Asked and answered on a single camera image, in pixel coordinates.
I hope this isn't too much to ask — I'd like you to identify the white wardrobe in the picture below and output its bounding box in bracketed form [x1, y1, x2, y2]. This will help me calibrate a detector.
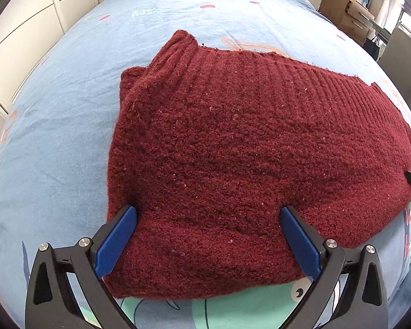
[0, 0, 98, 137]

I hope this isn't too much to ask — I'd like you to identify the blue patterned bed sheet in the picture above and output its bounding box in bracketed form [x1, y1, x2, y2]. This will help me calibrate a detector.
[0, 0, 411, 328]

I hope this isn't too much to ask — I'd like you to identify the dark red knit sweater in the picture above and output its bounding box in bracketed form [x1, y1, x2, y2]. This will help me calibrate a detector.
[104, 30, 411, 299]

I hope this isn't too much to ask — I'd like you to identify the wooden drawer cabinet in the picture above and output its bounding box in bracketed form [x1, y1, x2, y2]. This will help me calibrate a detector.
[318, 0, 374, 46]

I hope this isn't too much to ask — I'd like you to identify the dark shopping bag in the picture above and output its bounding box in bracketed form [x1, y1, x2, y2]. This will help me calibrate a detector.
[363, 38, 380, 61]

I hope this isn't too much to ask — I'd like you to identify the grey chair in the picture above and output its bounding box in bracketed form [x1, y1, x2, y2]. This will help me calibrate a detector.
[378, 27, 411, 109]

